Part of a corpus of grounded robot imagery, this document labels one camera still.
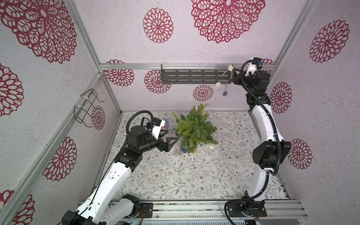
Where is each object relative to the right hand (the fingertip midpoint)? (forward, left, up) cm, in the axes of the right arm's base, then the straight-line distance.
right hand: (234, 65), depth 74 cm
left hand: (-32, +32, -20) cm, 50 cm away
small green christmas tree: (-28, +21, -20) cm, 40 cm away
